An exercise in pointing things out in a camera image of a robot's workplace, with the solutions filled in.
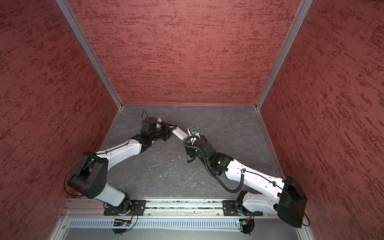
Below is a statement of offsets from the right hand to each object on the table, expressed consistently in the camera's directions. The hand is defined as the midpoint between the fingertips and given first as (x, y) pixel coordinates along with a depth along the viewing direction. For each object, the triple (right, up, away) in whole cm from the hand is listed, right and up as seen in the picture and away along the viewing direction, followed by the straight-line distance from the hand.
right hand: (190, 142), depth 76 cm
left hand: (-7, +7, +10) cm, 14 cm away
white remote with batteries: (-6, +4, +8) cm, 11 cm away
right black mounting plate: (+21, -34, -3) cm, 39 cm away
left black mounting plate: (-28, -33, -3) cm, 44 cm away
